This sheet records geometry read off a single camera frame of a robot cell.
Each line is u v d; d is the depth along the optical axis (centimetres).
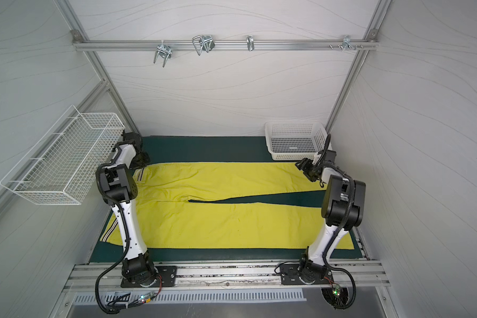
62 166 68
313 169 90
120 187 65
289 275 75
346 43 77
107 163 69
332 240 56
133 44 78
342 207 52
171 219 88
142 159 96
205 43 77
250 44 78
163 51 78
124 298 72
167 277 73
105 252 80
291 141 119
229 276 75
